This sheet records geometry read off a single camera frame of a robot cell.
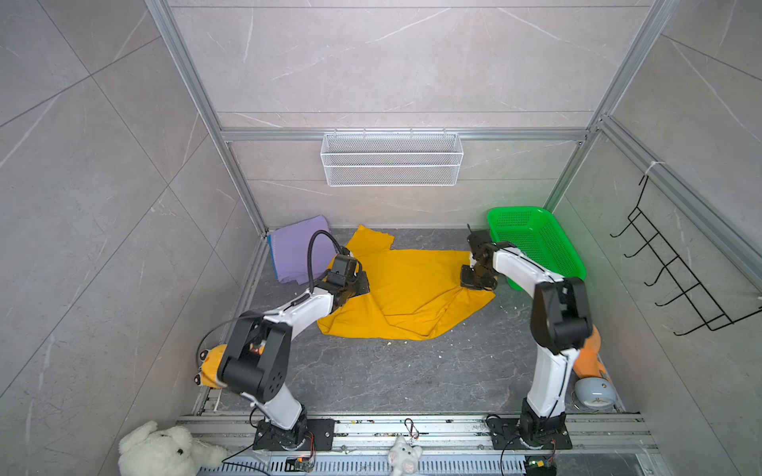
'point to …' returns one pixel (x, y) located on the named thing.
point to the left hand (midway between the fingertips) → (368, 276)
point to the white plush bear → (173, 451)
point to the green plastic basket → (535, 230)
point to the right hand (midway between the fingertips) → (470, 283)
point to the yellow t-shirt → (414, 295)
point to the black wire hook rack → (707, 307)
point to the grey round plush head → (594, 394)
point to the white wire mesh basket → (394, 159)
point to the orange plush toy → (586, 363)
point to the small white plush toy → (403, 458)
